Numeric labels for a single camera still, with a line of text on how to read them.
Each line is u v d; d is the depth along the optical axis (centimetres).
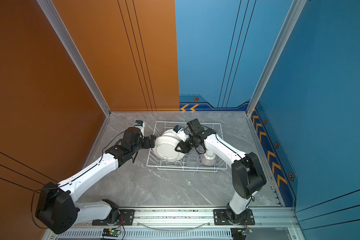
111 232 70
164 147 82
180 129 76
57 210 40
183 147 74
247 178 45
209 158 87
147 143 74
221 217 72
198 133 67
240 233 70
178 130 76
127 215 74
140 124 73
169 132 87
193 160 82
